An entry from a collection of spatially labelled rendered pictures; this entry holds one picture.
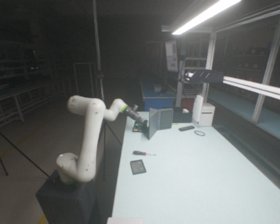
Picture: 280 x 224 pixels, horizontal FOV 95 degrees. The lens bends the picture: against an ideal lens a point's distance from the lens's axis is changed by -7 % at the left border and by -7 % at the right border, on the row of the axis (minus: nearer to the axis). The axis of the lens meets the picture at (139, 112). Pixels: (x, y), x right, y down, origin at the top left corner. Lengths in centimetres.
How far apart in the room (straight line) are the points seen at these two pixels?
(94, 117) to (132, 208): 51
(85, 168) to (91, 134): 20
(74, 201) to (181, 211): 69
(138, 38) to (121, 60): 223
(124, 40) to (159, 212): 1214
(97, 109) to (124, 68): 1159
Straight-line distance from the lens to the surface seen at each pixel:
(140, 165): 95
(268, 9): 117
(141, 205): 78
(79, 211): 121
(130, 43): 1239
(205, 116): 152
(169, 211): 77
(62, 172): 105
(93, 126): 86
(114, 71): 1249
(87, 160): 91
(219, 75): 126
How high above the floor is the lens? 164
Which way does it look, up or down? 21 degrees down
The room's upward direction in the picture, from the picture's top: straight up
